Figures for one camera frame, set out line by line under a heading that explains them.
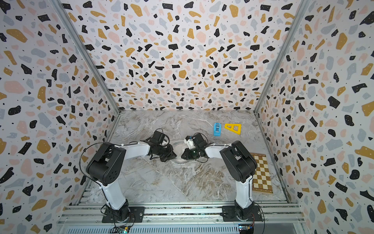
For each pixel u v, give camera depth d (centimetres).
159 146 83
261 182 83
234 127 110
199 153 75
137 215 73
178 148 96
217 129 107
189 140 90
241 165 51
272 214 76
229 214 73
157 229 70
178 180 86
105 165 49
